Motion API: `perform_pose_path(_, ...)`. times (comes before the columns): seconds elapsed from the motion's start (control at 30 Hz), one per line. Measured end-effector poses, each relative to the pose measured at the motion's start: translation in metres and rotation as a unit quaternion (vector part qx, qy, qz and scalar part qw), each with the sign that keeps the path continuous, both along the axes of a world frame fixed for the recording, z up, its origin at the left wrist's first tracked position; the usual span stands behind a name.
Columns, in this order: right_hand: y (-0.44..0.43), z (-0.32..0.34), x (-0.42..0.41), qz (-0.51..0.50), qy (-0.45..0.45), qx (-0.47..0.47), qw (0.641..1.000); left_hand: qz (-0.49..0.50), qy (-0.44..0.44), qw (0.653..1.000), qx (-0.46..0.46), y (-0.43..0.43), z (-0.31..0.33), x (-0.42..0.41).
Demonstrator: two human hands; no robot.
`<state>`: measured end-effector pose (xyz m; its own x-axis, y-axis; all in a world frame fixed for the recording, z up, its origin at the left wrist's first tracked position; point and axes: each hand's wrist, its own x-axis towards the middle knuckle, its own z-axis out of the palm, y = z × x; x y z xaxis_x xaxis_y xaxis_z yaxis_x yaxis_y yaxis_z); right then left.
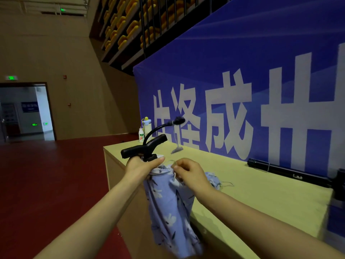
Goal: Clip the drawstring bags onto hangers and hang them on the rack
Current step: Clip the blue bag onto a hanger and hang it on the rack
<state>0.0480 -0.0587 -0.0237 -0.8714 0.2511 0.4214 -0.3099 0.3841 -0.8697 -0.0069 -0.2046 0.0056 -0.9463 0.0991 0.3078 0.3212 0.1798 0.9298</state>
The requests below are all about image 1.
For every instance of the blue banner with white characters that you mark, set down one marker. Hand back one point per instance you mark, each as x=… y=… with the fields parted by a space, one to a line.
x=242 y=51

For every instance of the person's right forearm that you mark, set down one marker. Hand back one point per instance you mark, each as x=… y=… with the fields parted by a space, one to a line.
x=258 y=226

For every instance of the black device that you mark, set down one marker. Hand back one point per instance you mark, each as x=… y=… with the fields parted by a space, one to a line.
x=339 y=186

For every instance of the person's right fingers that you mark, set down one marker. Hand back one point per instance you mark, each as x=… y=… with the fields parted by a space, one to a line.
x=184 y=165

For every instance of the person's left forearm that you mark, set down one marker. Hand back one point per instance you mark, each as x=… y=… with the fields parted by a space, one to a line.
x=91 y=218

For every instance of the blue floral cloth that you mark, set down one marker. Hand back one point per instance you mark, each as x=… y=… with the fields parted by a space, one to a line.
x=169 y=210

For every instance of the long black bar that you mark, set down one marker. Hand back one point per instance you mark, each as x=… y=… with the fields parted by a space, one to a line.
x=291 y=172

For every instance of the white bottle with yellow cap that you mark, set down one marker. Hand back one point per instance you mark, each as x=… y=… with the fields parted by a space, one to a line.
x=147 y=128

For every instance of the person's left hand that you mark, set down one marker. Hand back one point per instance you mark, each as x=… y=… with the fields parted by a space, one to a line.
x=137 y=169

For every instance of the person's right hand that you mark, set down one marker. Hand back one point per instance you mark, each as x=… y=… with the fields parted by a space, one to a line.
x=194 y=176

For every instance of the blue wall sign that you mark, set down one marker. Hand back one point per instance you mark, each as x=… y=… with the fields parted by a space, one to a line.
x=29 y=107

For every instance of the thin dark thread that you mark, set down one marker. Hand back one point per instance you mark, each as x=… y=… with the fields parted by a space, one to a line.
x=227 y=183

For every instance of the person's left thumb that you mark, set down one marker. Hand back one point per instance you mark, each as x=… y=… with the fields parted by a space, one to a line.
x=156 y=162

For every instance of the rows of yellow seats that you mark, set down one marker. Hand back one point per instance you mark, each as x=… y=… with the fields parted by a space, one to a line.
x=129 y=24

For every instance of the small white drink bottle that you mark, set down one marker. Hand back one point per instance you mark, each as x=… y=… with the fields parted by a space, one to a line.
x=141 y=136

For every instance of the black balcony railing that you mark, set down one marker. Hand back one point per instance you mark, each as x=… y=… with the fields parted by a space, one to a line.
x=172 y=26

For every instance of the light wooden counter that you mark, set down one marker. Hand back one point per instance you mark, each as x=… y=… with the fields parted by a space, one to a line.
x=269 y=196

